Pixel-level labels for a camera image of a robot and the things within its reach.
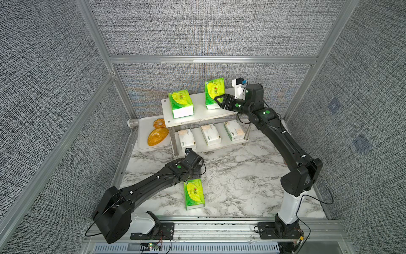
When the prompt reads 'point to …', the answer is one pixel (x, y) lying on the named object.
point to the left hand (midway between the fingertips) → (197, 169)
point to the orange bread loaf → (156, 135)
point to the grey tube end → (132, 123)
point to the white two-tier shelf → (202, 117)
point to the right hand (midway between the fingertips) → (219, 94)
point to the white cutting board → (145, 125)
